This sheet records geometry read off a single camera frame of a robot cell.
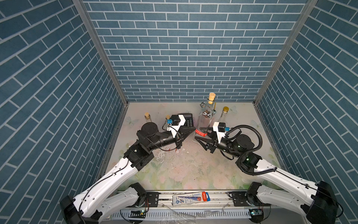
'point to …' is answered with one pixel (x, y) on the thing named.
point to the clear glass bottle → (147, 116)
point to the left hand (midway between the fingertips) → (198, 131)
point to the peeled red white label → (176, 150)
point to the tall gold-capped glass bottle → (223, 118)
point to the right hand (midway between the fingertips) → (200, 134)
